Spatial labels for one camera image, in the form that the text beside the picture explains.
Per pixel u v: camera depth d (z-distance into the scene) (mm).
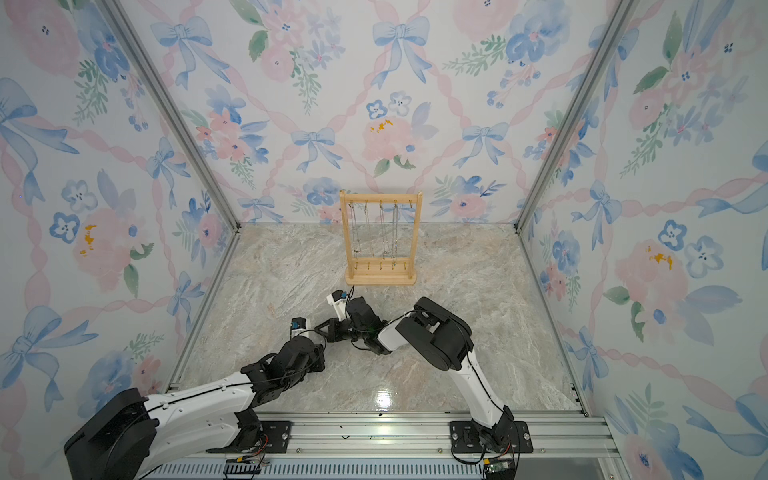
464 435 736
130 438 414
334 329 837
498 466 729
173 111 863
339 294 878
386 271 973
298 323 778
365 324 774
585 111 850
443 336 569
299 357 663
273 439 733
